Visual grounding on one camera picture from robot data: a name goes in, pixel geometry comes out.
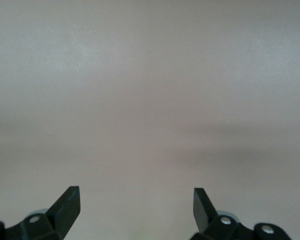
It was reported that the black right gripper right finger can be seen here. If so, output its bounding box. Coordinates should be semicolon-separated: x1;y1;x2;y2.
188;187;293;240

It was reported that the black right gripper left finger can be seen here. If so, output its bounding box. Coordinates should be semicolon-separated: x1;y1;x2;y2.
0;185;81;240

